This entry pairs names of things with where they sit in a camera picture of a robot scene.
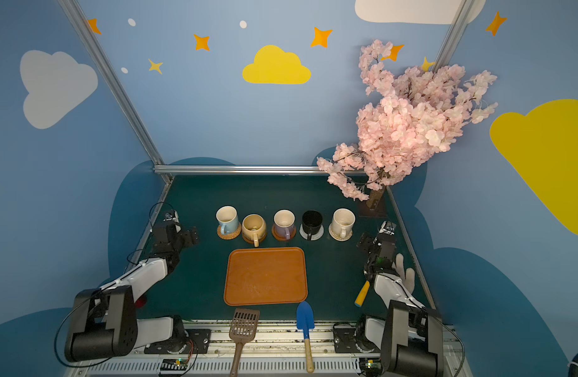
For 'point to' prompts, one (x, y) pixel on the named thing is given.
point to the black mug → (312, 221)
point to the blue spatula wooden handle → (305, 320)
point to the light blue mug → (228, 217)
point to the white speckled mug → (341, 228)
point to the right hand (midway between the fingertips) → (379, 235)
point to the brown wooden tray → (265, 275)
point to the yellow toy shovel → (362, 294)
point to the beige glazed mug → (254, 228)
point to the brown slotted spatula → (243, 328)
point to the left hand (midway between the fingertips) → (181, 228)
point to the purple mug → (283, 223)
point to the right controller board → (371, 366)
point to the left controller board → (173, 364)
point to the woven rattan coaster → (229, 236)
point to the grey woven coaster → (318, 235)
